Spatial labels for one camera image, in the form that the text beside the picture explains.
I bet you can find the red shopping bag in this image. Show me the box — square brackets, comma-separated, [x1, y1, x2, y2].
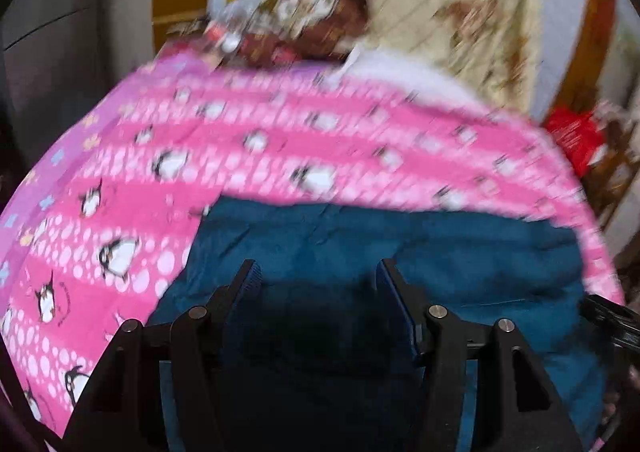
[544, 106, 607, 177]

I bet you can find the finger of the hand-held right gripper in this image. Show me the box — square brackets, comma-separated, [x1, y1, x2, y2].
[581, 294, 640, 349]

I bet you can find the teal puffer jacket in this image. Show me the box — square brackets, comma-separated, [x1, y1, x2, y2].
[147, 196, 620, 452]

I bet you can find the wooden shelf rack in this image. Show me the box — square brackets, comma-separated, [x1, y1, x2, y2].
[585, 99, 640, 235]

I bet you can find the brown floral cloth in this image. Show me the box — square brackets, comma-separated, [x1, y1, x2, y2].
[240, 0, 383, 68]

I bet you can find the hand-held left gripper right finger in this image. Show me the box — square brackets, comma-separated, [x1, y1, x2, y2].
[375, 258, 584, 452]

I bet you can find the pink penguin print blanket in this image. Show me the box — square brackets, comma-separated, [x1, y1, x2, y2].
[0, 50, 627, 439]

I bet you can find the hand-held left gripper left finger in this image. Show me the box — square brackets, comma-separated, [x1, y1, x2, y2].
[62, 259, 264, 452]

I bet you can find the white pillow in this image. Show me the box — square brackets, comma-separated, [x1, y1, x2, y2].
[344, 49, 483, 108]

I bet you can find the grey refrigerator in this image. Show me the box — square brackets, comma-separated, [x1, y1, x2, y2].
[0, 0, 118, 155]

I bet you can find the small clear plastic bottle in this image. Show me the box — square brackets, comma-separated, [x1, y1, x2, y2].
[212, 6, 251, 57]

